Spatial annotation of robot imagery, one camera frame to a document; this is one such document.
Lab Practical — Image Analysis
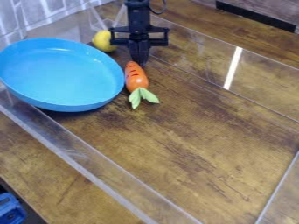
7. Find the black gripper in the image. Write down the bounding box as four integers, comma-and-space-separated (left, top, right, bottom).
109, 25, 170, 67

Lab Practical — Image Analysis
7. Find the orange toy carrot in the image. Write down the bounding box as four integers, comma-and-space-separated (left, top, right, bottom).
126, 61, 161, 109

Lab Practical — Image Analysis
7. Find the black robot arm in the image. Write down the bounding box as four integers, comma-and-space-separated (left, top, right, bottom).
109, 0, 170, 67

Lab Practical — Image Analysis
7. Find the blue plastic tray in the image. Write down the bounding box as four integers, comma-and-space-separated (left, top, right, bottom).
0, 38, 126, 112

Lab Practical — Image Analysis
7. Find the yellow toy lemon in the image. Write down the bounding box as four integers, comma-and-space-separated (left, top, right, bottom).
93, 30, 118, 53

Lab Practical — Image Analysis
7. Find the clear acrylic barrier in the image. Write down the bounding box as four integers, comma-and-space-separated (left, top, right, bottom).
0, 0, 299, 224

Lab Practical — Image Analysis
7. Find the blue plastic object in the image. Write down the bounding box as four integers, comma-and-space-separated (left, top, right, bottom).
0, 192, 27, 224

